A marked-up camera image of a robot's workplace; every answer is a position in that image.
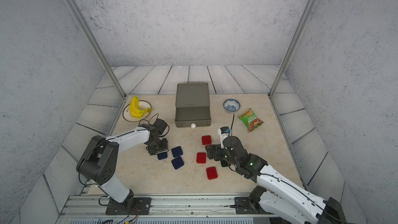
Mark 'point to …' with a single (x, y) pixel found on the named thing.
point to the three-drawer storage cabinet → (192, 106)
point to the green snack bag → (250, 119)
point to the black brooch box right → (224, 163)
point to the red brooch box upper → (206, 140)
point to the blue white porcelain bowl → (231, 106)
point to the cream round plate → (128, 117)
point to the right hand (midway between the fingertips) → (212, 147)
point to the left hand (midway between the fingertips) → (167, 151)
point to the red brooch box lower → (212, 172)
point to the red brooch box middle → (201, 157)
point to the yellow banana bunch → (134, 109)
